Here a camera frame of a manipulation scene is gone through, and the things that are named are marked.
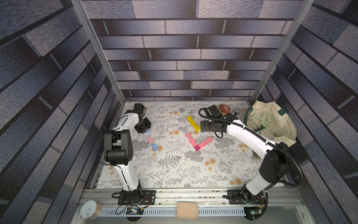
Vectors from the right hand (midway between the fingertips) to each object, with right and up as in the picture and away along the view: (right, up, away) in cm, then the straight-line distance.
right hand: (208, 125), depth 87 cm
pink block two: (-3, -14, +8) cm, 16 cm away
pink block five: (-12, -8, +14) cm, 20 cm away
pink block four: (-40, -12, +11) cm, 43 cm away
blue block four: (-40, -4, +6) cm, 41 cm away
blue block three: (-35, -15, +6) cm, 39 cm away
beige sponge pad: (-14, -43, -15) cm, 48 cm away
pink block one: (+1, -12, +8) cm, 15 cm away
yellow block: (-9, +1, +20) cm, 22 cm away
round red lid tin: (+18, +11, +24) cm, 32 cm away
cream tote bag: (+44, +3, +8) cm, 45 cm away
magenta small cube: (-6, -16, +6) cm, 18 cm away
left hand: (-40, -2, +9) cm, 41 cm away
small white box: (+27, +9, +23) cm, 36 cm away
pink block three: (-9, -12, +9) cm, 18 cm away
